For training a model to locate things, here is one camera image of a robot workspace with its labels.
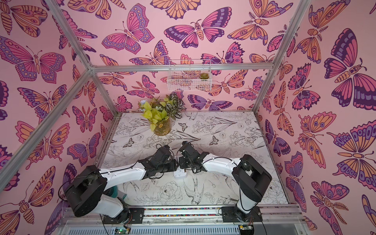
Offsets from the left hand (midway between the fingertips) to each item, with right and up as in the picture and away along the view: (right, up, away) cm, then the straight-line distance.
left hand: (179, 164), depth 88 cm
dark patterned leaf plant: (-4, +35, +6) cm, 36 cm away
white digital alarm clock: (+1, -4, -4) cm, 6 cm away
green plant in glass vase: (-13, +25, +7) cm, 29 cm away
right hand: (+1, +2, +1) cm, 3 cm away
